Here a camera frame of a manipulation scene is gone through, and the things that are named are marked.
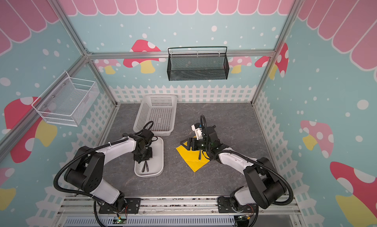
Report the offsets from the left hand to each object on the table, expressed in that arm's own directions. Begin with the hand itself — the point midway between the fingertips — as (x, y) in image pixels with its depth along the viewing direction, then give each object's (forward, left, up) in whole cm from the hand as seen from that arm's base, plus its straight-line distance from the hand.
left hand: (147, 161), depth 89 cm
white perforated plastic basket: (+42, -1, 0) cm, 42 cm away
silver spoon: (-4, +1, -1) cm, 4 cm away
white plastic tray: (-1, -5, -2) cm, 6 cm away
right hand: (+6, -23, +13) cm, 27 cm away
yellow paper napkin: (+3, -28, -1) cm, 28 cm away
